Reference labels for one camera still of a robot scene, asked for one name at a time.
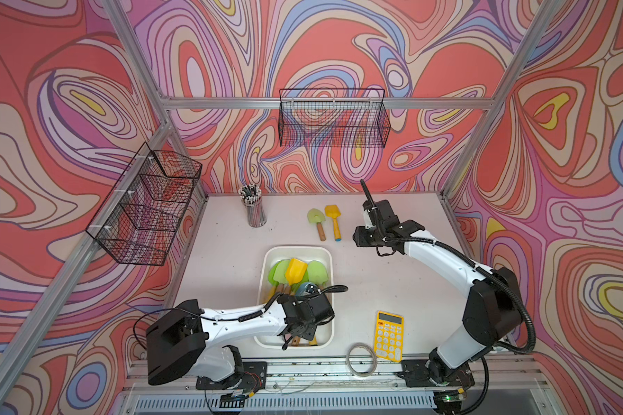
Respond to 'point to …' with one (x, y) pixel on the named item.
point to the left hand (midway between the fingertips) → (310, 330)
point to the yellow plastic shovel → (333, 212)
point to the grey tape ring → (375, 360)
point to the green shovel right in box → (317, 273)
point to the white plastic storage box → (269, 255)
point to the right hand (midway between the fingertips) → (360, 242)
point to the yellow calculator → (388, 340)
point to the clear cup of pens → (251, 194)
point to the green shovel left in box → (277, 277)
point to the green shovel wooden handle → (316, 216)
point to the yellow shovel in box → (295, 271)
